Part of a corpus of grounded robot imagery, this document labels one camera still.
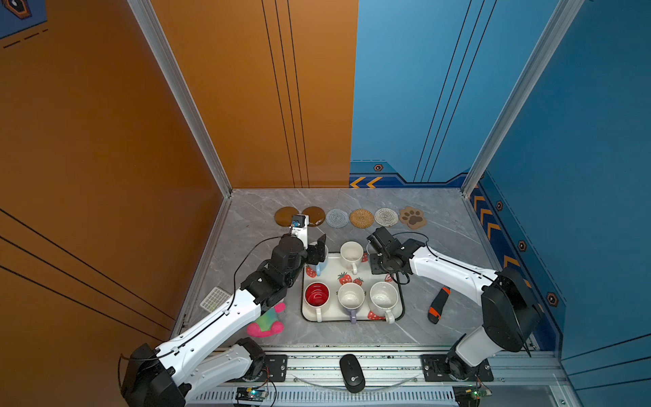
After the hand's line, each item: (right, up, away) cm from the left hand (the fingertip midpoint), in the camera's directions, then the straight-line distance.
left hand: (314, 233), depth 76 cm
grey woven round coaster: (+7, +4, +33) cm, 34 cm away
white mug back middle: (+12, -10, +18) cm, 24 cm away
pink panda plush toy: (-14, -28, +1) cm, 32 cm away
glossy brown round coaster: (-2, +5, +35) cm, 36 cm away
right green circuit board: (+44, -46, -5) cm, 64 cm away
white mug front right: (+23, -23, +11) cm, 34 cm away
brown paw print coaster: (+41, +4, +33) cm, 53 cm away
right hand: (+20, -12, +12) cm, 26 cm away
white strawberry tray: (+7, -17, +16) cm, 24 cm away
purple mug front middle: (+12, -23, +11) cm, 28 cm away
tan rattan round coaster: (+18, +4, +33) cm, 38 cm away
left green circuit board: (-17, -45, -5) cm, 49 cm away
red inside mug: (0, -22, +9) cm, 24 cm away
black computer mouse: (+11, -40, -4) cm, 41 cm away
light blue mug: (+2, -12, +9) cm, 15 cm away
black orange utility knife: (+41, -26, +9) cm, 49 cm away
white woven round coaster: (+28, +4, +33) cm, 44 cm away
